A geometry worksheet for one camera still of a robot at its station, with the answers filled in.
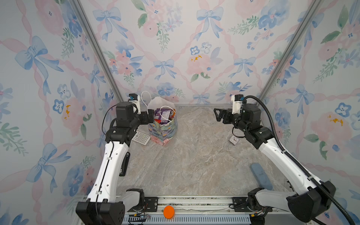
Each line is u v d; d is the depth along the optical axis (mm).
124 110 496
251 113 528
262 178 804
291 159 446
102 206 365
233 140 971
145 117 631
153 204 744
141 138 982
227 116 643
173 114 924
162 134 847
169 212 653
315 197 379
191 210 732
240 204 717
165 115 875
